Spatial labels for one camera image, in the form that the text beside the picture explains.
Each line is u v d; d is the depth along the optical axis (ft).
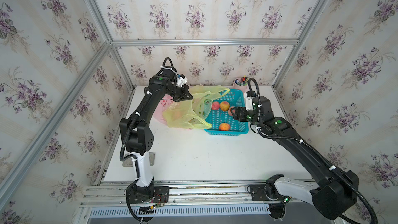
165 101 3.56
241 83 3.67
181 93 2.46
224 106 3.38
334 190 1.23
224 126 2.99
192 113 2.63
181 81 2.63
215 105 3.33
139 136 1.62
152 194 2.16
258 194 2.40
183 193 2.45
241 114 2.21
